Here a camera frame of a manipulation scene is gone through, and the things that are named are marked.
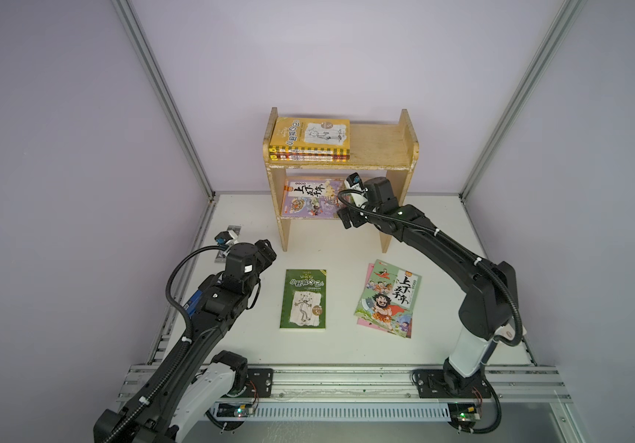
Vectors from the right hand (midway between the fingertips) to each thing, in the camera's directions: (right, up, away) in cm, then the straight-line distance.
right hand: (350, 212), depth 87 cm
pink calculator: (+47, -36, -6) cm, 60 cm away
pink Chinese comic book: (+3, -35, -2) cm, 35 cm away
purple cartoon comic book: (-13, +5, +3) cm, 14 cm away
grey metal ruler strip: (-45, -6, +23) cm, 51 cm away
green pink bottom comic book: (+13, -29, +3) cm, 32 cm away
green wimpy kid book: (-15, -29, +2) cm, 33 cm away
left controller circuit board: (-33, -53, -16) cm, 65 cm away
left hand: (-26, -10, -9) cm, 30 cm away
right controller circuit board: (+29, -54, -16) cm, 63 cm away
